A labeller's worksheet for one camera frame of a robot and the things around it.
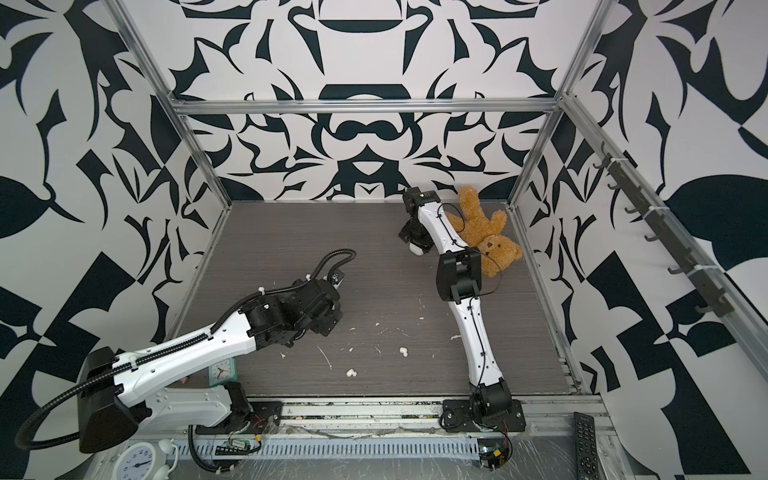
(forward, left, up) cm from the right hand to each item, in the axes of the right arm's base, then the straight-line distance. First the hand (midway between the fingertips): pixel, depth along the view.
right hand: (412, 240), depth 105 cm
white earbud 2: (-37, +4, -3) cm, 37 cm away
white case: (-4, -1, -1) cm, 4 cm away
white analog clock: (-61, +64, +2) cm, 89 cm away
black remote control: (-63, -35, -3) cm, 72 cm away
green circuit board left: (-59, +44, +2) cm, 73 cm away
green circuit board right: (-60, -16, -5) cm, 62 cm away
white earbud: (-42, +19, -3) cm, 46 cm away
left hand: (-28, +25, +14) cm, 40 cm away
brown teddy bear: (0, -24, +4) cm, 24 cm away
